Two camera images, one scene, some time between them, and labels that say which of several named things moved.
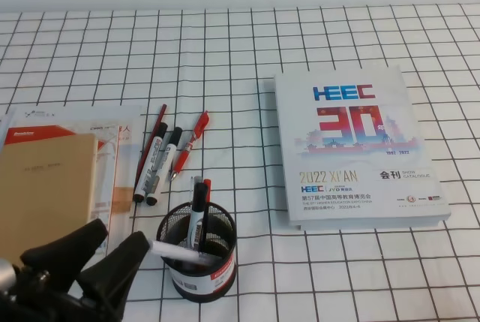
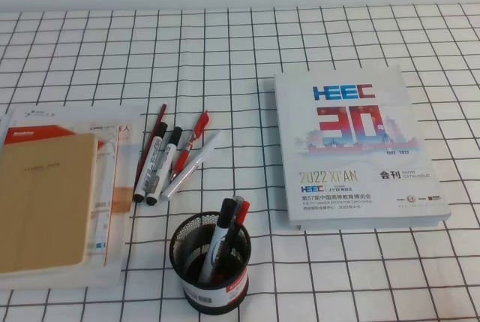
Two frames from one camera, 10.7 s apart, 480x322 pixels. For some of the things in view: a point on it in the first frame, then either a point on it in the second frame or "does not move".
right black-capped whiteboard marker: (163, 166) does not move
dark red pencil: (150, 141) does not move
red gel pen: (198, 129) does not move
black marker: (199, 197) to (214, 251)
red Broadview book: (31, 133) does not move
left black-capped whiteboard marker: (144, 179) does not move
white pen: (174, 250) to (167, 193)
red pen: (208, 184) to (242, 212)
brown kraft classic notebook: (47, 190) does not move
